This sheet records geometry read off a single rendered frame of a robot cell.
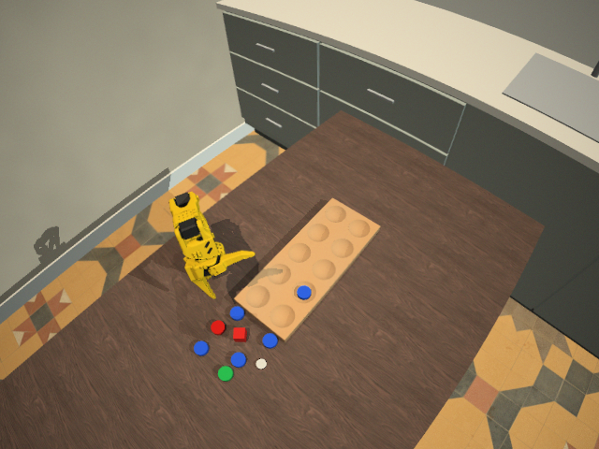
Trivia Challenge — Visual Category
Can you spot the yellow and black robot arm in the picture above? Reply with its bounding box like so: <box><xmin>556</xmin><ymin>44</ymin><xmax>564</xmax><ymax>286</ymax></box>
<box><xmin>169</xmin><ymin>192</ymin><xmax>226</xmax><ymax>263</ymax></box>

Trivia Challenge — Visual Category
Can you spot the red disc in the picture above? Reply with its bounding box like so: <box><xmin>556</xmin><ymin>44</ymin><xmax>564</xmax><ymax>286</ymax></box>
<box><xmin>211</xmin><ymin>321</ymin><xmax>226</xmax><ymax>335</ymax></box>

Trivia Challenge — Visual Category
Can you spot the blue disc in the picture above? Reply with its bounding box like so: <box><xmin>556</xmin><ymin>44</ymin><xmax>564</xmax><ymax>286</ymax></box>
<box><xmin>231</xmin><ymin>353</ymin><xmax>246</xmax><ymax>368</ymax></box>
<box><xmin>297</xmin><ymin>285</ymin><xmax>311</xmax><ymax>300</ymax></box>
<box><xmin>263</xmin><ymin>333</ymin><xmax>278</xmax><ymax>349</ymax></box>
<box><xmin>194</xmin><ymin>341</ymin><xmax>209</xmax><ymax>356</ymax></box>
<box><xmin>230</xmin><ymin>306</ymin><xmax>244</xmax><ymax>321</ymax></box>

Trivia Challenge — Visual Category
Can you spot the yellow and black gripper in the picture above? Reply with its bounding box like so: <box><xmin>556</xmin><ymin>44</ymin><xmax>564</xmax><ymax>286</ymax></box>
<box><xmin>185</xmin><ymin>251</ymin><xmax>255</xmax><ymax>299</ymax></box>

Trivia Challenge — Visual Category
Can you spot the green disc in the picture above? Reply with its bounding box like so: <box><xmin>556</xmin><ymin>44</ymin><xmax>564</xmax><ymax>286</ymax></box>
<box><xmin>218</xmin><ymin>366</ymin><xmax>234</xmax><ymax>382</ymax></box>

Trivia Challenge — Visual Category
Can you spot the red cube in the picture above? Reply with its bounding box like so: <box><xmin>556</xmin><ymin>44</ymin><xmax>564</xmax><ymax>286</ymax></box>
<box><xmin>233</xmin><ymin>327</ymin><xmax>247</xmax><ymax>342</ymax></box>

